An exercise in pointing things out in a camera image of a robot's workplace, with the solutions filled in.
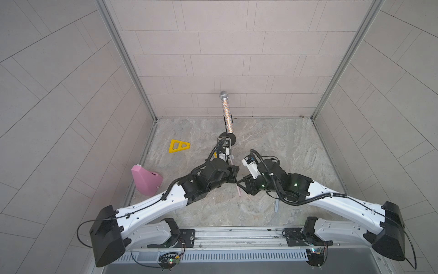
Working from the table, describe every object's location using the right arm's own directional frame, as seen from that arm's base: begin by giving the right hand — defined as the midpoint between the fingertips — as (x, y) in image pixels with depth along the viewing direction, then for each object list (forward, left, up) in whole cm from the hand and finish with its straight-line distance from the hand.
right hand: (239, 184), depth 71 cm
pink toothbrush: (-1, +1, +2) cm, 3 cm away
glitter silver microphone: (+41, +4, +15) cm, 44 cm away
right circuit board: (-25, -29, -18) cm, 42 cm away
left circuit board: (-23, +30, -13) cm, 40 cm away
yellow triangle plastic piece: (+32, +34, -13) cm, 49 cm away
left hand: (+6, -2, +3) cm, 7 cm away
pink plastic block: (+5, +41, -3) cm, 41 cm away
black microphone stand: (+36, +4, -10) cm, 38 cm away
